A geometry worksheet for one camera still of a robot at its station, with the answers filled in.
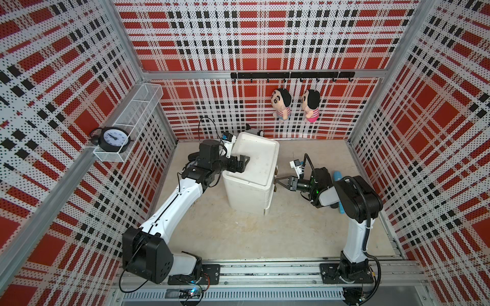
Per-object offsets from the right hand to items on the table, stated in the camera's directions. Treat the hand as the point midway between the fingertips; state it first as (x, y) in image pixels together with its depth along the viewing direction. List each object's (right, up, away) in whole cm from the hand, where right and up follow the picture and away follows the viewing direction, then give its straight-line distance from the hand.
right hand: (278, 180), depth 89 cm
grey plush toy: (-12, +25, +9) cm, 29 cm away
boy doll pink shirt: (+17, +39, +4) cm, 43 cm away
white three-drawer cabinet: (-12, -2, -16) cm, 21 cm away
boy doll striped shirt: (+1, +38, +2) cm, 38 cm away
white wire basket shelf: (-64, +28, -7) cm, 70 cm away
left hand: (-16, +12, -9) cm, 22 cm away
